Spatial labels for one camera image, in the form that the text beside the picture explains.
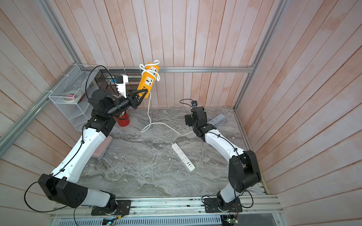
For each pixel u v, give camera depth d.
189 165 0.86
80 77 0.84
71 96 0.73
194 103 0.73
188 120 0.78
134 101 0.57
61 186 0.38
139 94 0.61
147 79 0.61
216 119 1.07
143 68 0.60
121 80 0.54
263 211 0.73
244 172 0.45
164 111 1.18
